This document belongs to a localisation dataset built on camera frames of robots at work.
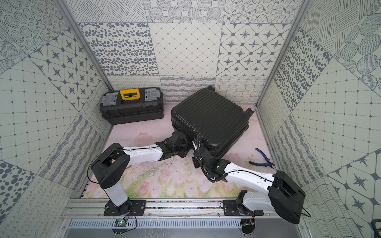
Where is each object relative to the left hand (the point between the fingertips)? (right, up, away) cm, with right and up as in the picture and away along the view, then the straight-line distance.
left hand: (200, 147), depth 86 cm
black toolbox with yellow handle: (-45, +26, +11) cm, 53 cm away
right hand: (-3, -4, -2) cm, 5 cm away
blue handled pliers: (+42, -10, +3) cm, 43 cm away
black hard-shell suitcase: (+10, +15, -3) cm, 18 cm away
